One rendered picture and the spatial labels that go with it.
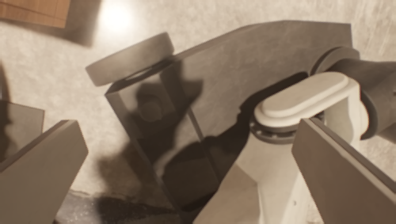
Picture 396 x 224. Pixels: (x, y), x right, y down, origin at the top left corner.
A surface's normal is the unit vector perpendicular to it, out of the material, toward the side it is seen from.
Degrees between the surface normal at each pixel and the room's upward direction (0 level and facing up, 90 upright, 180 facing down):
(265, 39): 0
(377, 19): 0
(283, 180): 90
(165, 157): 0
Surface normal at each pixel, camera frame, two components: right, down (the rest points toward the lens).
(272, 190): -0.36, -0.84
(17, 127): 0.25, 0.32
